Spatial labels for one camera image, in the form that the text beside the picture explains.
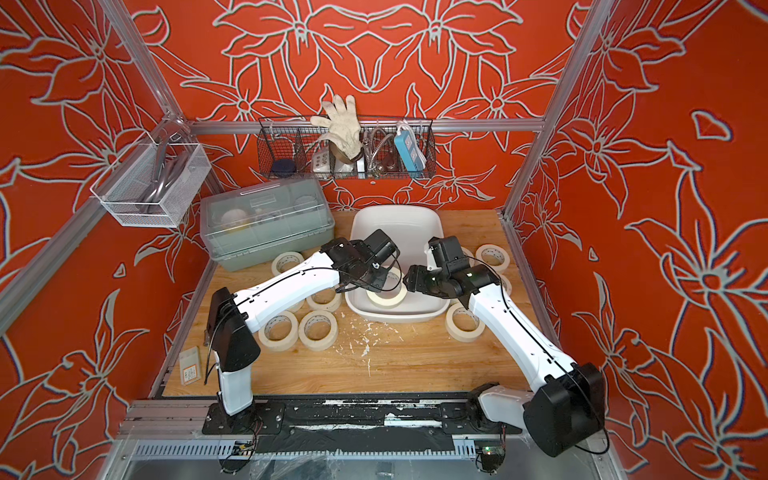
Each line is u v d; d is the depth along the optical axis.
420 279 0.69
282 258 1.01
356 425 0.73
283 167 0.95
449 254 0.60
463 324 0.88
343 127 0.88
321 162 0.94
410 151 0.88
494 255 1.04
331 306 0.90
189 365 0.81
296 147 1.01
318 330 0.89
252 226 0.90
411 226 1.15
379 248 0.61
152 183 0.76
